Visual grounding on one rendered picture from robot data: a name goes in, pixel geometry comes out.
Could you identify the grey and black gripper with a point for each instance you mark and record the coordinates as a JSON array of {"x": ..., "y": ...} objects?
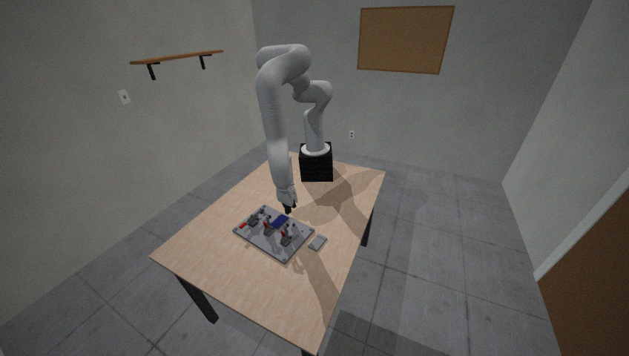
[{"x": 287, "y": 198}]

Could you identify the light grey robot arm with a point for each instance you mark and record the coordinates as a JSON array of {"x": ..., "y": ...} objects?
[{"x": 274, "y": 72}]

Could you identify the blue rectangular block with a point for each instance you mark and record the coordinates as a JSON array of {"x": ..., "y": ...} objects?
[{"x": 279, "y": 221}]

